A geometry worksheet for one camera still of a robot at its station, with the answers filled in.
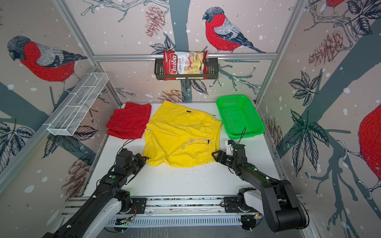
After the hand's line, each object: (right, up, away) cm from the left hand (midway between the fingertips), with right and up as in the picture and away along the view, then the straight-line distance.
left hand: (147, 156), depth 83 cm
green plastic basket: (+63, +21, +31) cm, 73 cm away
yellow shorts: (+18, +9, +15) cm, 25 cm away
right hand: (+40, -2, +5) cm, 40 cm away
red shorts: (-20, +18, +24) cm, 36 cm away
